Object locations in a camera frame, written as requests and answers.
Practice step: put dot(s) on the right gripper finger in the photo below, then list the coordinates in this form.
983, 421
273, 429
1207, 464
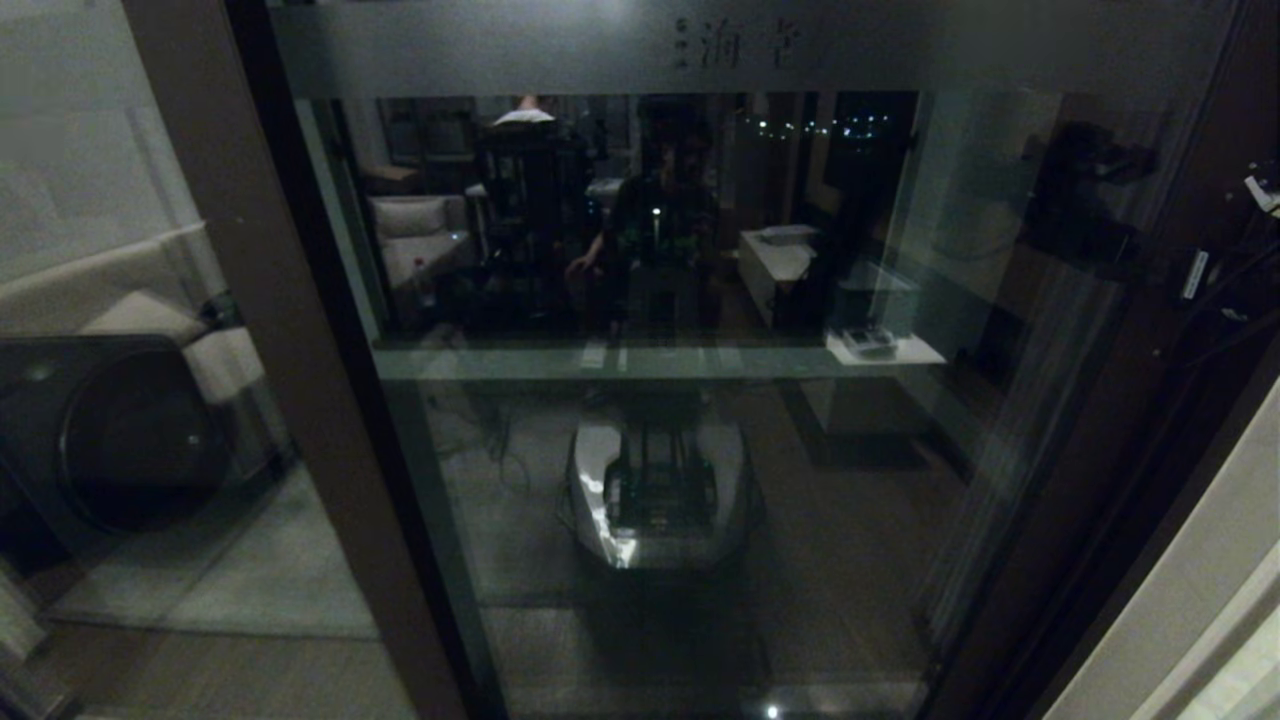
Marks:
1195, 275

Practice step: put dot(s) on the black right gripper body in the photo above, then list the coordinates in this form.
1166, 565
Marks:
1245, 260

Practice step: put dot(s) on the brown framed glass sliding door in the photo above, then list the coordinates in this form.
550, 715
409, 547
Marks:
900, 500

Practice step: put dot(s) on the brown framed fixed glass panel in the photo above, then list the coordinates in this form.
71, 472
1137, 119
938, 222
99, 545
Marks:
265, 250

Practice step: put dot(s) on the beige sofa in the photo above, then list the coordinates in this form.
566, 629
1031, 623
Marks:
230, 370

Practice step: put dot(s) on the small dark cloth item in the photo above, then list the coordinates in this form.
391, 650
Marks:
220, 310

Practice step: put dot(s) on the grey rug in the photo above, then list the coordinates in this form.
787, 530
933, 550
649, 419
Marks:
230, 575

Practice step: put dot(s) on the beige sofa cushion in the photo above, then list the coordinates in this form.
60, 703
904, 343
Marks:
140, 315

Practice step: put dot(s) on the dark outer door frame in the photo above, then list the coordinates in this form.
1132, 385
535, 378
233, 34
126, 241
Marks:
1080, 640

